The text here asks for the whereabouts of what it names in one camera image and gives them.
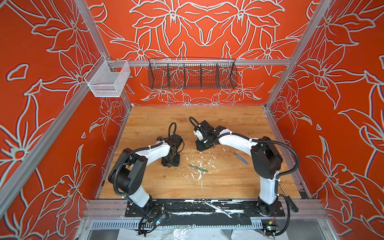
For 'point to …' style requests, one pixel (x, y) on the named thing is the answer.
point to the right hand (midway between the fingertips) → (195, 147)
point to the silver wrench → (203, 201)
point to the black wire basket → (192, 73)
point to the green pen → (198, 168)
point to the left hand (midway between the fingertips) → (174, 163)
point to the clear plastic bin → (107, 78)
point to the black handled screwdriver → (291, 203)
